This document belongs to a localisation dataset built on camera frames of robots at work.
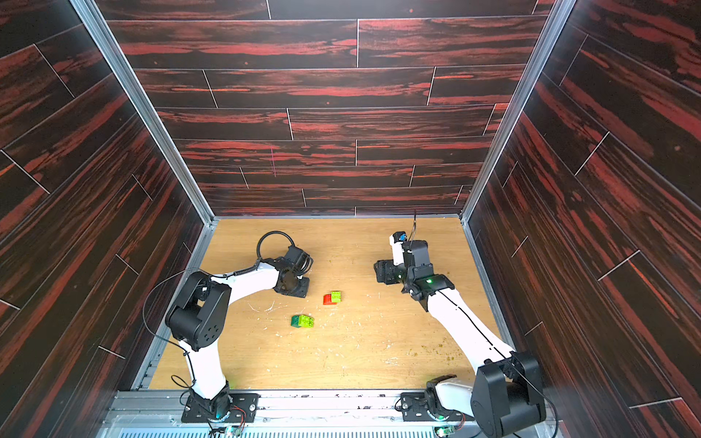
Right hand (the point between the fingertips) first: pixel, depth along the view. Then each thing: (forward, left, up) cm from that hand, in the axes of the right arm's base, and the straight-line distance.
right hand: (393, 262), depth 86 cm
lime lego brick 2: (-15, +28, -14) cm, 35 cm away
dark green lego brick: (-15, +32, -14) cm, 38 cm away
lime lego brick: (-6, +19, -14) cm, 24 cm away
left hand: (-2, +30, -16) cm, 35 cm away
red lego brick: (-6, +22, -16) cm, 28 cm away
